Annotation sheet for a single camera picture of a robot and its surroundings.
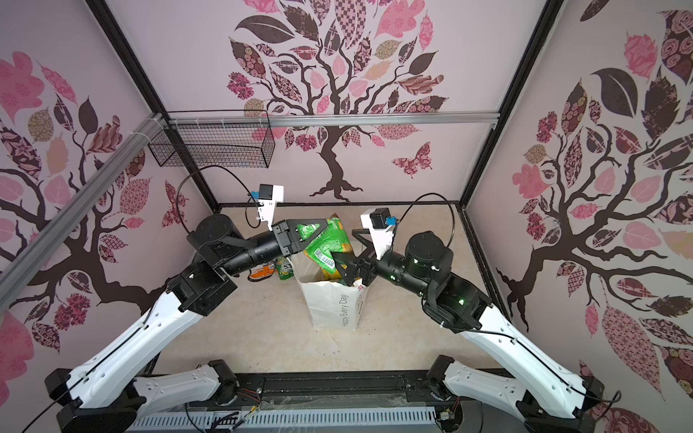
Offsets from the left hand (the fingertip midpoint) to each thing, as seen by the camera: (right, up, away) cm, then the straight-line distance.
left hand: (328, 230), depth 52 cm
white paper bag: (-1, -20, +20) cm, 28 cm away
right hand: (+3, -2, +3) cm, 5 cm away
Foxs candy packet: (-19, -14, +41) cm, 47 cm away
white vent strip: (-12, -50, +18) cm, 54 cm away
